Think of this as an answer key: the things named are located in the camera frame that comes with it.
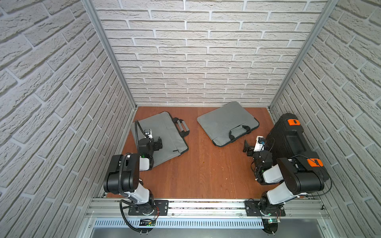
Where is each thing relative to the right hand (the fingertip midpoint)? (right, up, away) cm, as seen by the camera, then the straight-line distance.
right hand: (254, 141), depth 91 cm
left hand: (-65, +3, +4) cm, 65 cm away
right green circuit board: (+1, -36, -20) cm, 41 cm away
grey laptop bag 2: (-14, +11, +14) cm, 23 cm away
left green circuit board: (-61, -38, -19) cm, 74 cm away
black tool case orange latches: (+11, +3, -15) cm, 18 cm away
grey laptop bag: (-54, +6, +12) cm, 56 cm away
